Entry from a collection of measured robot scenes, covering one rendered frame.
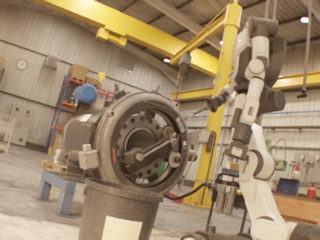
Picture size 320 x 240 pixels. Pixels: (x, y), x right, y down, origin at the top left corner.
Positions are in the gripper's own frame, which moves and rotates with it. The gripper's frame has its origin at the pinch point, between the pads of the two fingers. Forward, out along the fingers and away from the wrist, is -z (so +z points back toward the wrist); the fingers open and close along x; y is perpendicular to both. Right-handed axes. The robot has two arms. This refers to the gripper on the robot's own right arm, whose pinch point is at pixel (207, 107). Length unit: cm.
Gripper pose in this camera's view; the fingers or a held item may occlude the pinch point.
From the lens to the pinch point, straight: 246.6
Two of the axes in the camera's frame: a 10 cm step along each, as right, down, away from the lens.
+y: 5.2, -2.2, -8.3
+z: 7.1, -4.3, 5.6
